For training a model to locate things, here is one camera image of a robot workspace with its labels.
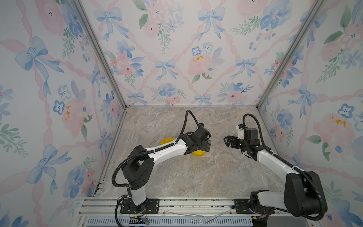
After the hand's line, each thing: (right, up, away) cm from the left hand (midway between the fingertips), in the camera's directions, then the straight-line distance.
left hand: (204, 142), depth 86 cm
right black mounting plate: (+18, -31, -13) cm, 38 cm away
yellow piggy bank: (-3, -6, 0) cm, 7 cm away
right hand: (+18, +1, +4) cm, 18 cm away
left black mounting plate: (-29, -32, -12) cm, 45 cm away
